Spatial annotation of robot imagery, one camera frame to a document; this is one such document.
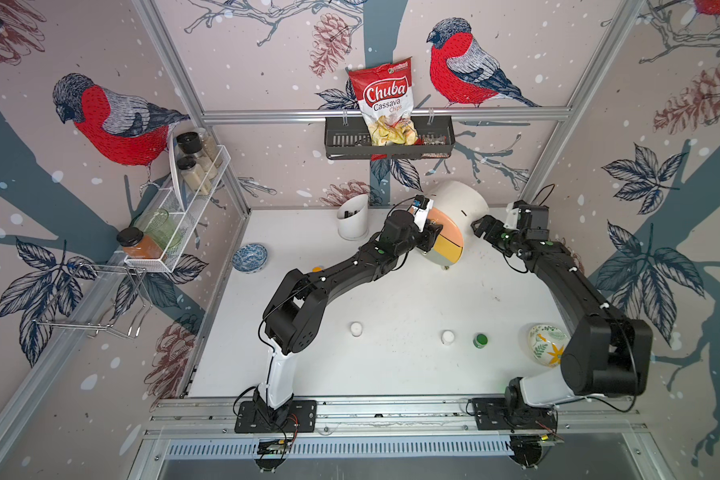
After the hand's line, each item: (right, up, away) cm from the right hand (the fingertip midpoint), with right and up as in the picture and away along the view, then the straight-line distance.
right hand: (479, 226), depth 88 cm
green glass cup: (-81, -1, -22) cm, 84 cm away
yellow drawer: (-9, -7, +2) cm, 12 cm away
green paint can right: (-2, -33, -5) cm, 34 cm away
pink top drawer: (-10, -1, -3) cm, 10 cm away
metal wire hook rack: (-85, -14, -32) cm, 92 cm away
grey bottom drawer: (-11, -10, +7) cm, 17 cm away
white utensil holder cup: (-39, +3, +12) cm, 41 cm away
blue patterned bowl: (-76, -11, +15) cm, 78 cm away
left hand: (-12, +2, -5) cm, 14 cm away
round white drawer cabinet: (-6, +5, -1) cm, 8 cm away
